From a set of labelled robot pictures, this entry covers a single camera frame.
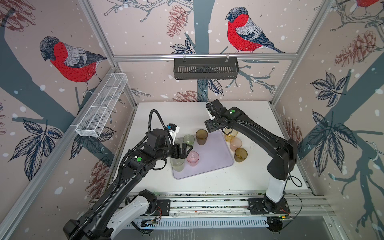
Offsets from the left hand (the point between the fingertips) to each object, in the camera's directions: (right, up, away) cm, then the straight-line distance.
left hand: (185, 146), depth 69 cm
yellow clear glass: (+21, +6, -1) cm, 22 cm away
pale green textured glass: (-6, -1, +23) cm, 23 cm away
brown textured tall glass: (+9, +1, +27) cm, 28 cm away
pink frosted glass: (+31, -3, +25) cm, 40 cm away
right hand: (+13, +9, +16) cm, 22 cm away
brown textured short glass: (+33, -10, +21) cm, 40 cm away
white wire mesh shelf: (-45, +12, +2) cm, 47 cm away
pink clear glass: (+3, -11, +21) cm, 24 cm away
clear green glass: (+1, 0, +25) cm, 25 cm away
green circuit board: (-16, -37, +1) cm, 41 cm away
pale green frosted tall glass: (-6, -15, +19) cm, 25 cm away
